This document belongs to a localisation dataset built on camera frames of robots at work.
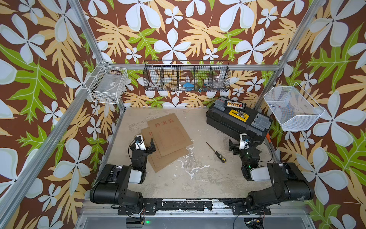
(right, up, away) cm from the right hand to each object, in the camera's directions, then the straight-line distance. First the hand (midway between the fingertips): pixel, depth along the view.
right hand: (237, 138), depth 90 cm
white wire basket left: (-83, +34, -4) cm, 89 cm away
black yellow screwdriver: (-11, -12, +1) cm, 16 cm away
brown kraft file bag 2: (-51, -15, +1) cm, 53 cm away
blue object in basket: (-31, +35, +5) cm, 48 cm away
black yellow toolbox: (-1, +13, +1) cm, 13 cm away
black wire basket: (-32, +43, +7) cm, 54 cm away
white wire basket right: (+30, +18, -8) cm, 36 cm away
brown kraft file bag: (-45, +1, +13) cm, 46 cm away
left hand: (-59, 0, -1) cm, 59 cm away
